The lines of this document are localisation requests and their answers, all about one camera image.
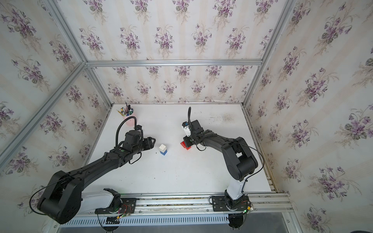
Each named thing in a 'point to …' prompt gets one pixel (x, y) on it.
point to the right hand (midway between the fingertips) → (189, 140)
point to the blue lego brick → (164, 153)
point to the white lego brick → (162, 148)
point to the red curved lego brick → (183, 144)
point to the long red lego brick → (187, 148)
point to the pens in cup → (127, 111)
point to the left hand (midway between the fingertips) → (153, 141)
